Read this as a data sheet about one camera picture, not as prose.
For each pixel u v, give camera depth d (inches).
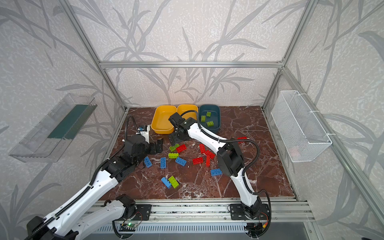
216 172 34.1
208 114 45.4
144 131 25.4
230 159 20.9
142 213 28.6
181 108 44.5
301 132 24.4
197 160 35.9
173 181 32.4
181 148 37.8
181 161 35.9
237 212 28.8
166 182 32.2
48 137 25.3
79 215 16.9
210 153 36.9
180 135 25.8
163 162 35.0
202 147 37.8
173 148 37.6
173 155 36.0
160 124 41.7
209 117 44.0
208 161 35.2
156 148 26.6
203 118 43.9
